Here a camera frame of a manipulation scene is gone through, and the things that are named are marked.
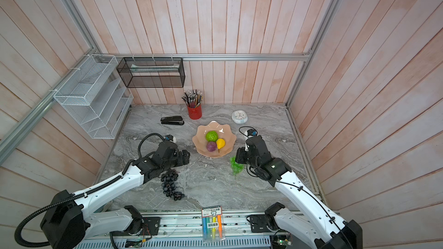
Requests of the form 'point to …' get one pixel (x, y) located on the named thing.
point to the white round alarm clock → (239, 117)
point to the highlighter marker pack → (213, 225)
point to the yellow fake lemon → (220, 143)
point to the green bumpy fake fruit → (211, 136)
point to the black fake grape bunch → (168, 185)
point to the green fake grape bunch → (236, 167)
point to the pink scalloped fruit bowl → (224, 131)
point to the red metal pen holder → (195, 113)
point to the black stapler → (172, 120)
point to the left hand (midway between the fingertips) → (183, 158)
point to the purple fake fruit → (211, 146)
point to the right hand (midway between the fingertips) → (237, 150)
